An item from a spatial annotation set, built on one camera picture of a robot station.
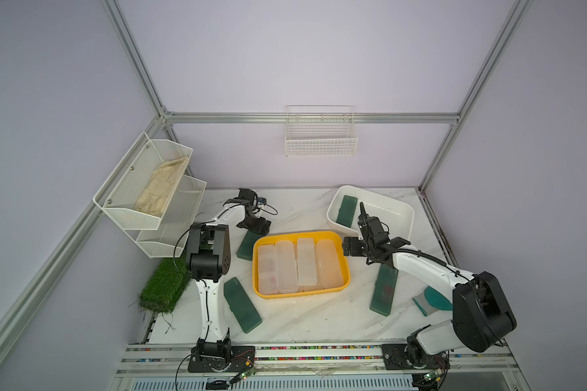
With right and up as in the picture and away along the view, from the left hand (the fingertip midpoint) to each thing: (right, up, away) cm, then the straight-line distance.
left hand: (257, 229), depth 104 cm
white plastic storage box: (+63, +5, +5) cm, 63 cm away
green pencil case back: (+41, +8, +9) cm, 42 cm away
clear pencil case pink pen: (+6, -14, -15) cm, 21 cm away
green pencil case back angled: (-3, -8, -8) cm, 11 cm away
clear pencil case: (+14, -12, -14) cm, 23 cm away
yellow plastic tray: (+16, -2, -8) cm, 18 cm away
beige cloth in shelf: (-29, +13, -27) cm, 41 cm away
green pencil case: (-2, -25, -20) cm, 32 cm away
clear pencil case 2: (+21, -13, -15) cm, 29 cm away
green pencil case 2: (+49, -21, -18) cm, 56 cm away
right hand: (+40, -6, -13) cm, 42 cm away
